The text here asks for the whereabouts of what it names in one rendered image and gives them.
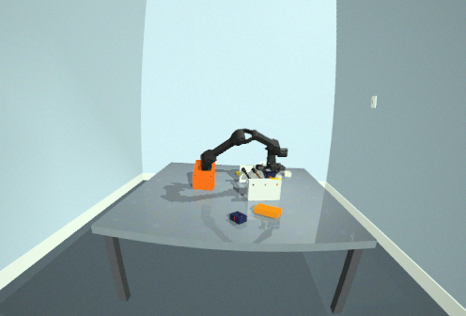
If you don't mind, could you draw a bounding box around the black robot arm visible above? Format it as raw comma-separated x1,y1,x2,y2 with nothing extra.
200,128,288,171

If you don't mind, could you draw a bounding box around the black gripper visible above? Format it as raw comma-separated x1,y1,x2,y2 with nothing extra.
256,157,286,179

